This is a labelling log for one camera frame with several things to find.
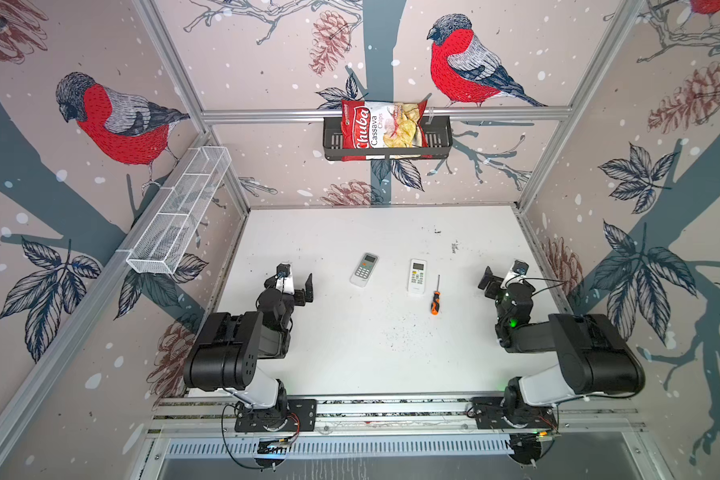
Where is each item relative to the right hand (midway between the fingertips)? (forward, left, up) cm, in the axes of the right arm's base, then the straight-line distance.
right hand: (501, 274), depth 90 cm
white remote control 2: (+3, +25, -7) cm, 26 cm away
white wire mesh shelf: (-5, +91, +25) cm, 95 cm away
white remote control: (+5, +43, -6) cm, 44 cm away
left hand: (-3, +64, +4) cm, 64 cm away
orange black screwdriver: (-5, +19, -8) cm, 21 cm away
